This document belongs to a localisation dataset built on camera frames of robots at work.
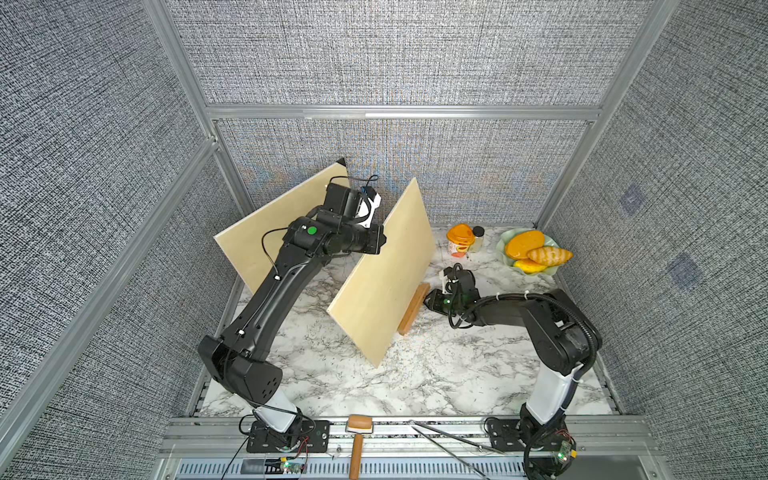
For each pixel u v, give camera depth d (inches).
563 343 19.5
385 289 28.2
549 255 39.2
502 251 42.2
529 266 40.2
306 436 28.7
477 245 42.0
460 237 40.6
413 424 30.1
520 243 41.9
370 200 25.0
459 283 30.6
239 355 16.1
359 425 29.3
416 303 35.8
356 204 22.0
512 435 28.7
